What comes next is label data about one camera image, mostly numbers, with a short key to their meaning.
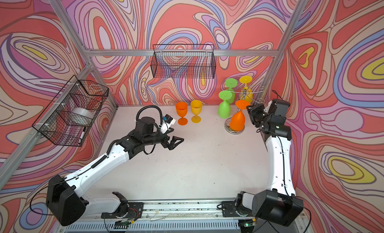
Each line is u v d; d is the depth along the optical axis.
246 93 0.83
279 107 0.52
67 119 0.74
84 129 0.75
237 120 0.81
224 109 0.88
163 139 0.66
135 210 0.72
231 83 0.87
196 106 1.02
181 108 1.01
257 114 0.64
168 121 0.64
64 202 0.38
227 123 1.11
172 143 0.66
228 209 0.73
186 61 0.96
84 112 0.73
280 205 0.42
